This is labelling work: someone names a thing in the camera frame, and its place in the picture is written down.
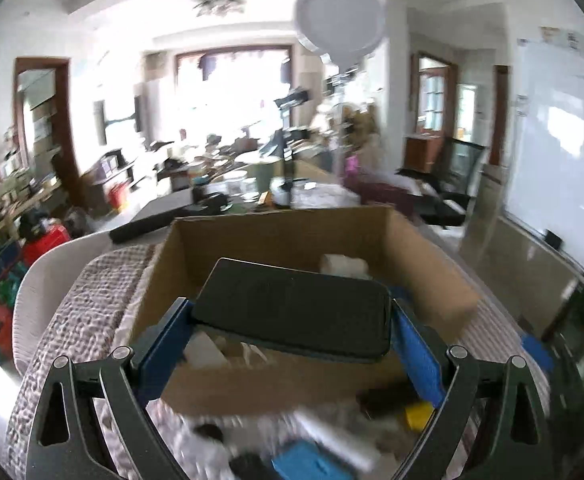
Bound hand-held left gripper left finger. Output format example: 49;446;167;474
27;297;195;480

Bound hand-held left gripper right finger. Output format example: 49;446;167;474
389;297;555;480

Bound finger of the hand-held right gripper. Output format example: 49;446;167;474
519;332;557;373

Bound black rectangular case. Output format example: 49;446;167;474
191;257;393;365

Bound brown cardboard box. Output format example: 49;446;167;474
129;205;481;416

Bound black small object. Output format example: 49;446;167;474
362;385;417;418

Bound yellow small block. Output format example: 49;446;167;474
404;402;435;431

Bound quilted leaf print bedspread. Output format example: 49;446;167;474
4;245;547;480

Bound white long tube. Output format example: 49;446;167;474
292;410;383;471

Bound black long table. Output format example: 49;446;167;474
109;200;233;243

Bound white ribbed chair back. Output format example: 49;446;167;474
12;232;118;376

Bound blue flat box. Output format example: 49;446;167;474
272;440;353;480

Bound red container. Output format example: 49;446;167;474
22;220;70;261

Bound black office chair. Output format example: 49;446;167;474
419;137;487;226

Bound whiteboard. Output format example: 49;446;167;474
502;40;584;291

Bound wooden framed doorway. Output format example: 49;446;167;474
14;57;82;201

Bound wooden glass door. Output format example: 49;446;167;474
411;52;458;171

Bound white round lamp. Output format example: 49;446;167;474
294;0;387;186

